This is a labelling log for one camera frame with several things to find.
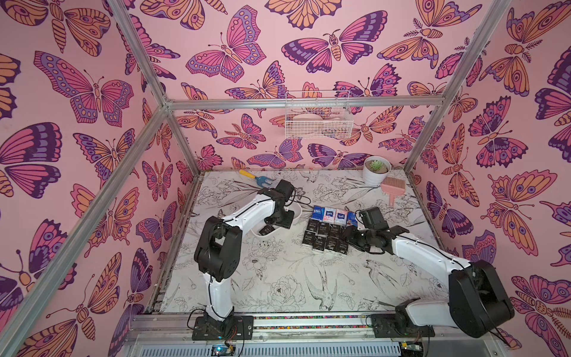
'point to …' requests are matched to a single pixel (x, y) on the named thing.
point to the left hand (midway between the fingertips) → (287, 221)
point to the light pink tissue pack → (341, 216)
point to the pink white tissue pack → (329, 215)
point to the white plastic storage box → (293, 206)
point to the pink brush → (392, 187)
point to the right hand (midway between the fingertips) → (339, 239)
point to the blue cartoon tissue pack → (351, 219)
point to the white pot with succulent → (375, 169)
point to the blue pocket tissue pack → (317, 213)
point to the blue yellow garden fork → (261, 180)
